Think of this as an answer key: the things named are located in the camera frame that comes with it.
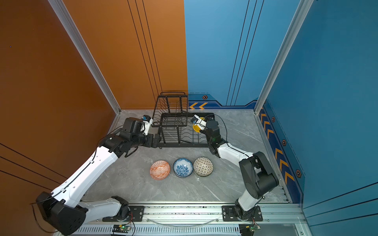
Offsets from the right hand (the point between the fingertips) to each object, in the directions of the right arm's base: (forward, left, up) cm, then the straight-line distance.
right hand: (207, 115), depth 88 cm
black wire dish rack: (+4, +23, -4) cm, 23 cm away
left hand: (-15, +29, +2) cm, 33 cm away
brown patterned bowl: (-24, +3, -19) cm, 31 cm away
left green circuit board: (-53, +44, -23) cm, 73 cm away
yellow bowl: (-4, +7, -6) cm, 10 cm away
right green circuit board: (-53, -21, -22) cm, 61 cm away
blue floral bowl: (-24, +15, -19) cm, 34 cm away
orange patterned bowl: (-25, +29, -20) cm, 43 cm away
